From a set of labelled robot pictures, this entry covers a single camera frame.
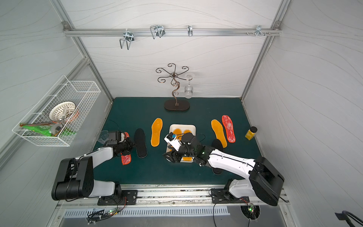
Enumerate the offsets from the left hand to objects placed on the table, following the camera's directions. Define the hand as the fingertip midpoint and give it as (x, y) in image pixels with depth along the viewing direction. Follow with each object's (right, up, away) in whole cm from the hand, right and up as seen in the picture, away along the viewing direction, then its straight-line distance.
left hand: (137, 143), depth 92 cm
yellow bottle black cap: (+75, +7, -2) cm, 76 cm away
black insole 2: (+54, -1, +1) cm, 54 cm away
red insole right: (+64, +11, +12) cm, 66 cm away
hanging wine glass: (+34, +36, +5) cm, 50 cm away
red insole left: (-4, -8, -6) cm, 11 cm away
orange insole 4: (+56, +8, +9) cm, 57 cm away
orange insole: (+27, +6, +9) cm, 29 cm away
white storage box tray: (+37, +9, +8) cm, 39 cm away
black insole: (+1, +1, +1) cm, 2 cm away
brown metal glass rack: (+23, +27, +22) cm, 42 cm away
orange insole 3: (+11, +9, +9) cm, 17 cm away
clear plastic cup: (-23, +4, +1) cm, 23 cm away
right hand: (+22, 0, -17) cm, 27 cm away
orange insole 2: (+33, +6, +9) cm, 35 cm away
